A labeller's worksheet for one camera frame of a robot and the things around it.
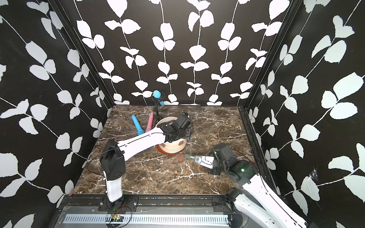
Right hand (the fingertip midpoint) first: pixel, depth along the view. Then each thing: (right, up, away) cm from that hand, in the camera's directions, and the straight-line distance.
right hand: (205, 155), depth 74 cm
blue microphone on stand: (-30, +36, +19) cm, 50 cm away
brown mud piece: (-14, -7, +17) cm, 23 cm away
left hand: (-8, +12, +10) cm, 18 cm away
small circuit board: (-46, -31, -4) cm, 56 cm away
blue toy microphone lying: (-44, +11, +27) cm, 53 cm away
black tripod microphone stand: (-31, +31, +23) cm, 49 cm away
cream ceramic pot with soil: (-18, +2, +10) cm, 21 cm away
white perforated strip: (-29, -31, -4) cm, 43 cm away
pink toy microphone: (-38, +13, +30) cm, 50 cm away
